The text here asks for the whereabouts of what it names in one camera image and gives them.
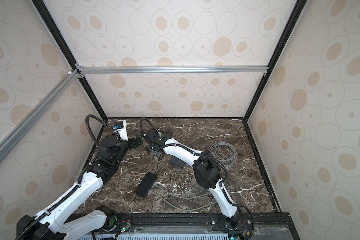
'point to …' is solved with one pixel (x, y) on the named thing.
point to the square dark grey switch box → (177, 162)
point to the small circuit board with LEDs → (128, 226)
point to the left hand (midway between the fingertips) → (139, 127)
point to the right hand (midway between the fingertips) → (159, 148)
